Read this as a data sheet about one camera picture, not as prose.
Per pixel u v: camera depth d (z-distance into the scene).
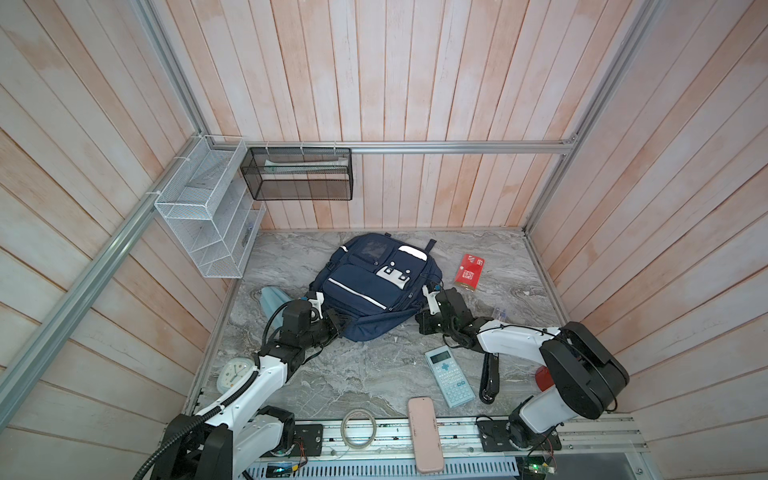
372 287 0.93
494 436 0.73
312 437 0.73
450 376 0.83
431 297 0.83
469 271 1.07
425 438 0.74
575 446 0.73
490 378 0.83
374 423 0.76
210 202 0.69
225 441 0.40
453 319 0.71
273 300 0.95
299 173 1.03
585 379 0.45
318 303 0.78
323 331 0.73
